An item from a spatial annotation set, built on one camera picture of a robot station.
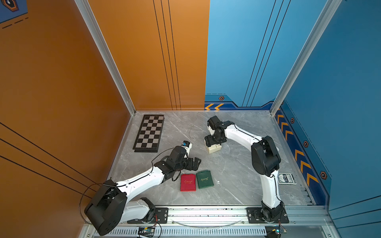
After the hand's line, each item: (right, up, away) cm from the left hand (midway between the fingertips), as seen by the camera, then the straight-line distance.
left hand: (195, 157), depth 85 cm
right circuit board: (+37, -32, -15) cm, 51 cm away
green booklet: (+5, -12, -2) cm, 13 cm away
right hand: (+11, +7, +13) cm, 19 cm away
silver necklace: (-3, +17, +26) cm, 32 cm away
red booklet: (-4, -13, -4) cm, 14 cm away
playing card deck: (+52, -12, -1) cm, 53 cm away
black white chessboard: (-32, +12, +17) cm, 39 cm away
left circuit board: (-24, -34, -13) cm, 44 cm away
